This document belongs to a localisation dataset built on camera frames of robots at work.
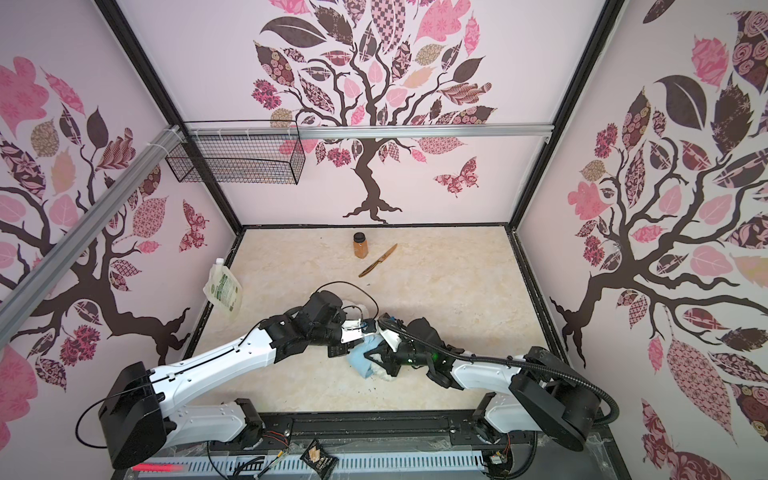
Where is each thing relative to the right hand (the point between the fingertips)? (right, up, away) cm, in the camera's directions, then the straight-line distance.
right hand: (366, 350), depth 78 cm
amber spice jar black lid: (-4, +28, +29) cm, 41 cm away
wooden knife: (+5, +26, +35) cm, 44 cm away
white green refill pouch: (-46, +15, +13) cm, 50 cm away
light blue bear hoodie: (-2, -2, -1) cm, 3 cm away
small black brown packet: (-11, -23, -8) cm, 27 cm away
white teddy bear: (+3, -5, -3) cm, 6 cm away
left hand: (-2, +3, +1) cm, 4 cm away
